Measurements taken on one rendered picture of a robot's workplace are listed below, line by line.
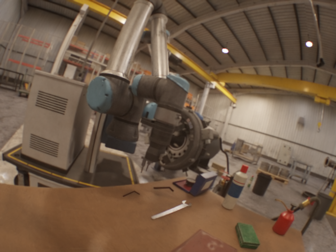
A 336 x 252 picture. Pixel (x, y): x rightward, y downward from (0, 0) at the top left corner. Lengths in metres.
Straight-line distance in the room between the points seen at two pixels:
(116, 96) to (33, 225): 0.53
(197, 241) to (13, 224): 0.49
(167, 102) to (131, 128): 0.34
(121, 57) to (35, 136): 0.64
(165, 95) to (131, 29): 0.39
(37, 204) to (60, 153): 0.48
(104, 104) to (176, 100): 0.28
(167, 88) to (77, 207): 0.47
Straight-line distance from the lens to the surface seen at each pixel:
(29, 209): 0.47
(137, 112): 0.78
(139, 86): 0.56
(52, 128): 0.89
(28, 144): 1.00
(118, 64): 0.67
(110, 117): 0.90
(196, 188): 0.74
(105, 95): 0.60
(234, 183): 0.73
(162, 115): 0.49
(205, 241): 0.50
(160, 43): 0.80
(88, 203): 0.51
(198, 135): 1.52
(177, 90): 0.49
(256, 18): 10.38
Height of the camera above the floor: 0.79
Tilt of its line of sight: 3 degrees down
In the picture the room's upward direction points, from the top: 18 degrees clockwise
